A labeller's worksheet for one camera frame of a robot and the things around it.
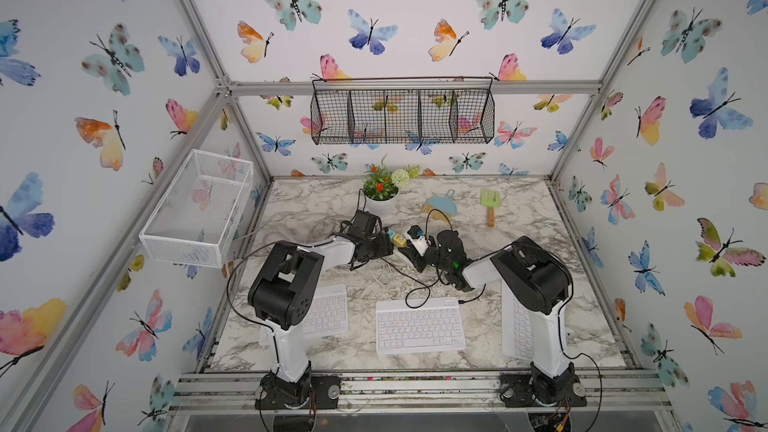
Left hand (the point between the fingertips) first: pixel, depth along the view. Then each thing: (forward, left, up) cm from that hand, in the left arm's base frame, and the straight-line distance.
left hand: (391, 246), depth 98 cm
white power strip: (-5, -6, +11) cm, 13 cm away
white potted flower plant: (+15, +3, +12) cm, 19 cm away
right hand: (-1, -4, +3) cm, 5 cm away
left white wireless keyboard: (-21, +18, -2) cm, 28 cm away
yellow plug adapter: (-2, -2, +5) cm, 6 cm away
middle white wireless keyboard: (-25, -13, -2) cm, 28 cm away
